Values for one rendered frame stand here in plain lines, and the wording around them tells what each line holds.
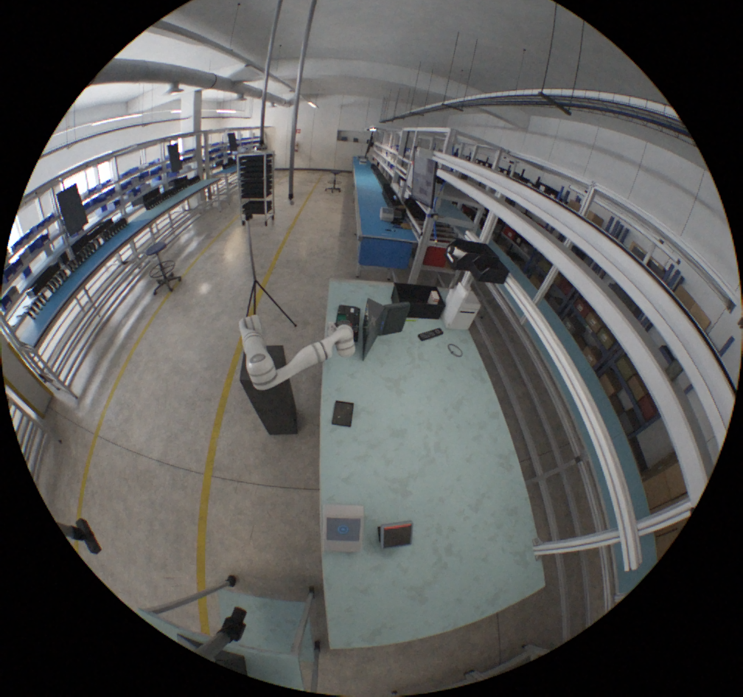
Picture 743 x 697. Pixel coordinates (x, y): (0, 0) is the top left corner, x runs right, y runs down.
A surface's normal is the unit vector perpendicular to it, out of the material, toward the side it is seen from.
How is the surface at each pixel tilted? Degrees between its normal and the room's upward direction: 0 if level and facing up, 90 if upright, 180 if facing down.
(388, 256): 90
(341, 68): 90
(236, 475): 0
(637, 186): 90
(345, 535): 30
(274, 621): 0
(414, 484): 0
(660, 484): 90
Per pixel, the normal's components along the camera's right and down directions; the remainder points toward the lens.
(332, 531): 0.14, -0.27
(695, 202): -0.99, -0.05
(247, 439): 0.15, -0.71
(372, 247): 0.07, 0.70
